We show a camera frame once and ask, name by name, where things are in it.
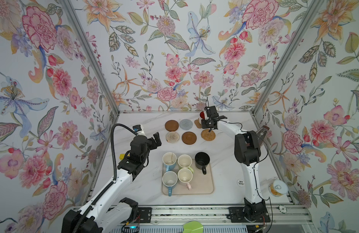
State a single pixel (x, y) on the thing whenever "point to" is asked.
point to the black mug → (202, 159)
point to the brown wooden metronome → (262, 134)
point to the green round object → (192, 226)
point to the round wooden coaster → (171, 125)
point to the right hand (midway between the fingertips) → (204, 120)
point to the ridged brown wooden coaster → (188, 138)
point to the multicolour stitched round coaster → (172, 137)
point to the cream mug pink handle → (185, 175)
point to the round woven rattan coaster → (208, 136)
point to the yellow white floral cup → (277, 188)
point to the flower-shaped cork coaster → (197, 124)
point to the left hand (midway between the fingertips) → (155, 133)
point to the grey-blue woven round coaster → (186, 124)
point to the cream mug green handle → (185, 161)
